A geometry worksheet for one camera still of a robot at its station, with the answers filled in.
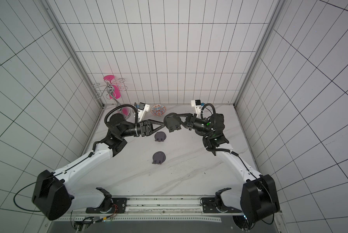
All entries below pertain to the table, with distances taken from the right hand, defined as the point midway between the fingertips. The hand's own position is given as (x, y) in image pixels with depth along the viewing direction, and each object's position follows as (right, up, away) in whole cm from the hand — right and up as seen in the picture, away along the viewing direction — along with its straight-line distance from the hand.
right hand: (175, 115), depth 66 cm
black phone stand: (-1, -3, 0) cm, 3 cm away
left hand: (-6, -5, -2) cm, 8 cm away
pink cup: (-47, +18, +48) cm, 70 cm away
